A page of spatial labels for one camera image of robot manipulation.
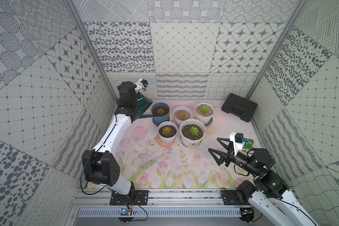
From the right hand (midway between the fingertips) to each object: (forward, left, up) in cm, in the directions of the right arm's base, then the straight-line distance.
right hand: (212, 145), depth 65 cm
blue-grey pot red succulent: (+37, +30, -15) cm, 49 cm away
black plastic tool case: (+46, -33, -22) cm, 61 cm away
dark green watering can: (+29, +38, -1) cm, 47 cm away
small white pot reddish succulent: (+31, +14, -13) cm, 36 cm away
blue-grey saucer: (+31, -7, -24) cm, 40 cm away
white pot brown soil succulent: (+33, -2, -14) cm, 36 cm away
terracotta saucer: (+13, +27, -24) cm, 39 cm away
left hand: (+29, +49, +16) cm, 60 cm away
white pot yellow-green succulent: (+17, +24, -15) cm, 32 cm away
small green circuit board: (-24, +44, -27) cm, 57 cm away
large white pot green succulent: (+17, +8, -14) cm, 24 cm away
